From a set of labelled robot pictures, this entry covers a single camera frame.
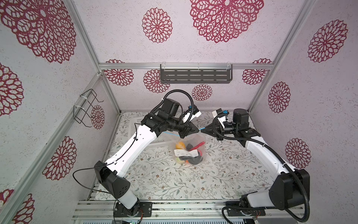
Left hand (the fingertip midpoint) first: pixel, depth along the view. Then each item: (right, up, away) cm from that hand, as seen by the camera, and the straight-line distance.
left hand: (194, 131), depth 68 cm
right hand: (+4, +1, +1) cm, 4 cm away
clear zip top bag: (-6, -15, +11) cm, 19 cm away
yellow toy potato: (-7, -9, +14) cm, 18 cm away
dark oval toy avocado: (+2, -18, +12) cm, 22 cm away
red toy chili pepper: (+2, -10, +12) cm, 16 cm away
